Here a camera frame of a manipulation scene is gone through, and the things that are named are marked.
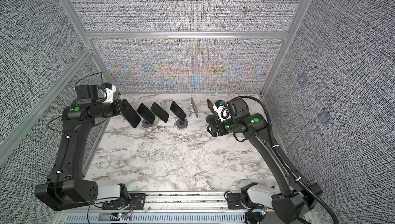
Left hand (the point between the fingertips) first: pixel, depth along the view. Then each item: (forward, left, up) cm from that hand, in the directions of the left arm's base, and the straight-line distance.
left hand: (126, 105), depth 75 cm
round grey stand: (+8, -1, -28) cm, 29 cm away
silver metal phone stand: (+11, -33, -24) cm, 42 cm away
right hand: (-11, -43, -5) cm, 44 cm away
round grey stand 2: (+7, -25, -29) cm, 39 cm away
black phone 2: (+10, -10, -18) cm, 23 cm away
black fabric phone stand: (+10, -45, -27) cm, 53 cm away
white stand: (+8, -18, -27) cm, 33 cm away
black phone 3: (+10, -22, -16) cm, 29 cm away
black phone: (+10, -3, -18) cm, 21 cm away
